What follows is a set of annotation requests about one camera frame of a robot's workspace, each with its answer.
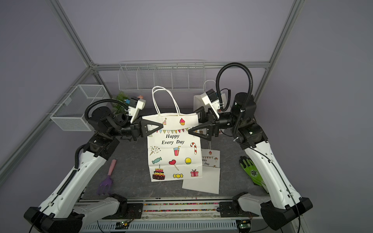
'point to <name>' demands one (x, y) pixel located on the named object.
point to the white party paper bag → (209, 183)
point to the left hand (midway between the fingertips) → (162, 128)
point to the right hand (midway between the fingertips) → (187, 125)
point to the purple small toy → (105, 187)
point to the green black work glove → (249, 167)
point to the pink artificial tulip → (140, 96)
